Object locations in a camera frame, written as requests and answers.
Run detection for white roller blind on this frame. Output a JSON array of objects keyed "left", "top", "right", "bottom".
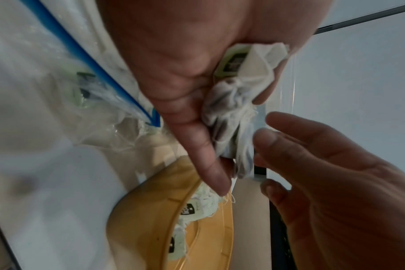
[{"left": 265, "top": 0, "right": 405, "bottom": 172}]

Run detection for clear zip bag with tea bags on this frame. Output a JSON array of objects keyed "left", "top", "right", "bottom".
[{"left": 0, "top": 0, "right": 176, "bottom": 154}]

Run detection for tea bags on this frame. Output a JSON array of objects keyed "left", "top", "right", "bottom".
[
  {"left": 167, "top": 181, "right": 236, "bottom": 263},
  {"left": 63, "top": 61, "right": 163, "bottom": 151},
  {"left": 202, "top": 42, "right": 290, "bottom": 180}
]

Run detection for clear storage box pink latches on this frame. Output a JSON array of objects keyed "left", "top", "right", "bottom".
[{"left": 252, "top": 49, "right": 299, "bottom": 185}]

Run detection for beige bench seat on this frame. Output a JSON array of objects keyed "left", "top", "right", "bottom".
[{"left": 231, "top": 179, "right": 272, "bottom": 270}]

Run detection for yellow tray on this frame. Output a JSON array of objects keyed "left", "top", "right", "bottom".
[{"left": 105, "top": 155, "right": 235, "bottom": 270}]

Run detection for black planter box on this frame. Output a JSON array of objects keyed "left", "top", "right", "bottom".
[{"left": 269, "top": 200, "right": 299, "bottom": 270}]

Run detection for person's right hand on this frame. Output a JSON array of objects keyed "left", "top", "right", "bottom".
[{"left": 252, "top": 110, "right": 405, "bottom": 270}]

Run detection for person's left hand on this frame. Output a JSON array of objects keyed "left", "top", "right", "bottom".
[{"left": 98, "top": 0, "right": 335, "bottom": 197}]

